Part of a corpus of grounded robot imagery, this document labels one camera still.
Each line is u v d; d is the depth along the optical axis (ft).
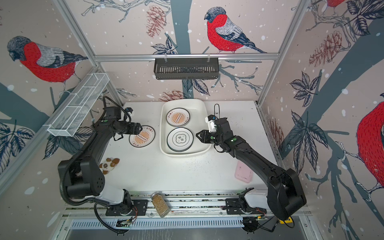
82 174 1.42
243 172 2.77
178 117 3.61
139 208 2.40
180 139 3.21
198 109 3.67
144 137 3.30
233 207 2.39
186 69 3.50
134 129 2.56
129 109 2.64
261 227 2.24
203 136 2.30
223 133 2.04
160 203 2.33
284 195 1.32
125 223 2.32
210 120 2.43
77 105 2.53
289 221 2.24
